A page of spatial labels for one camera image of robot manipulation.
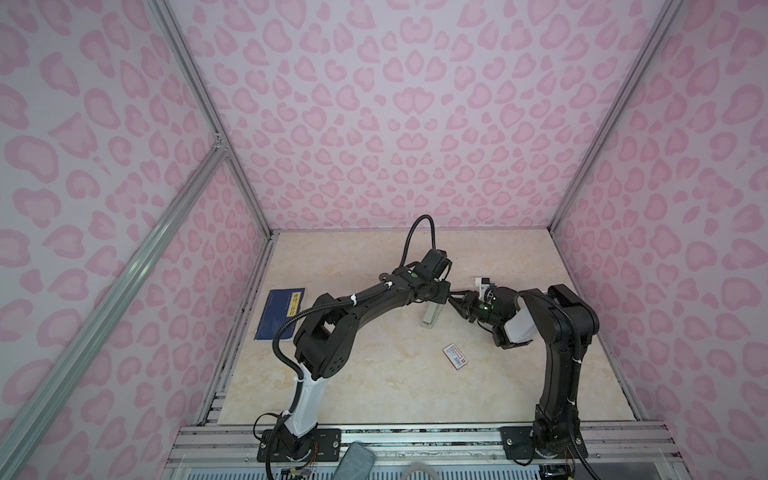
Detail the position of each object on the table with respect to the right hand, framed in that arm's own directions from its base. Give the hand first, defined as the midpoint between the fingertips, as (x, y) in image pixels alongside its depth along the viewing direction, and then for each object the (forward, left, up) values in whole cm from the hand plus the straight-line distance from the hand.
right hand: (450, 295), depth 96 cm
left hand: (-1, +2, +6) cm, 6 cm away
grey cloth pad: (-45, +25, -1) cm, 52 cm away
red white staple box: (-18, 0, -5) cm, 19 cm away
